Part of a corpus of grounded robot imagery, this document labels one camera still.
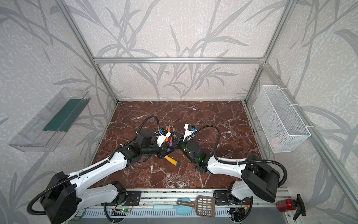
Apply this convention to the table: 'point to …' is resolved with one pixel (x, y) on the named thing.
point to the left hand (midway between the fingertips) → (173, 143)
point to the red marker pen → (173, 129)
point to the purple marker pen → (170, 144)
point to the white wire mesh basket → (284, 129)
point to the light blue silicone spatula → (181, 209)
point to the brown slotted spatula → (204, 206)
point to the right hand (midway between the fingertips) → (171, 131)
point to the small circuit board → (125, 210)
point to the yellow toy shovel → (174, 162)
